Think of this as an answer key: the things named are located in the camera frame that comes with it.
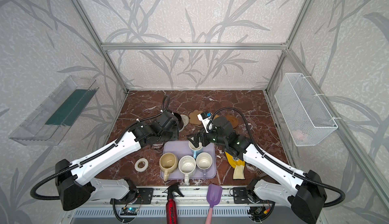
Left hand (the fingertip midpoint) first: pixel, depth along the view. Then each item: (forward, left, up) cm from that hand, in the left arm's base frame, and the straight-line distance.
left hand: (180, 129), depth 77 cm
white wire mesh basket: (-3, -54, +17) cm, 57 cm away
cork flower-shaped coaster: (+22, -5, -22) cm, 31 cm away
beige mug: (-11, +7, -17) cm, 22 cm away
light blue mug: (-7, -8, -9) cm, 14 cm away
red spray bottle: (-31, +3, -15) cm, 35 cm away
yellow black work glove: (-13, -31, -16) cm, 38 cm away
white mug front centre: (-13, -3, -18) cm, 22 cm away
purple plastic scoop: (-26, -18, -17) cm, 36 cm away
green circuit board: (-33, +23, -19) cm, 45 cm away
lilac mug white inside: (-10, -13, -18) cm, 24 cm away
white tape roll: (-12, +23, -19) cm, 32 cm away
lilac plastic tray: (-3, +1, -17) cm, 18 cm away
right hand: (-2, -7, +4) cm, 8 cm away
